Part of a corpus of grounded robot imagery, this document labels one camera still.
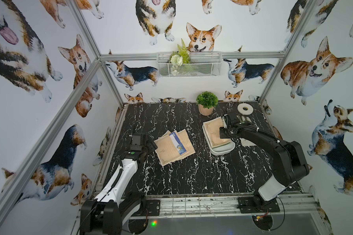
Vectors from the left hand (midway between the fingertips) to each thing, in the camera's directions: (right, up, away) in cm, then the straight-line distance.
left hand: (152, 142), depth 86 cm
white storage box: (+41, -6, +6) cm, 42 cm away
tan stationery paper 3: (+20, -1, +11) cm, 23 cm away
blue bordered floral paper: (+14, -2, +9) cm, 17 cm away
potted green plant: (+34, +25, +14) cm, 44 cm away
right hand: (+42, +6, +6) cm, 43 cm away
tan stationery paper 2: (+7, -7, +7) cm, 12 cm away
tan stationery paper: (+37, +8, +11) cm, 39 cm away
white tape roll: (+67, +21, +31) cm, 77 cm away
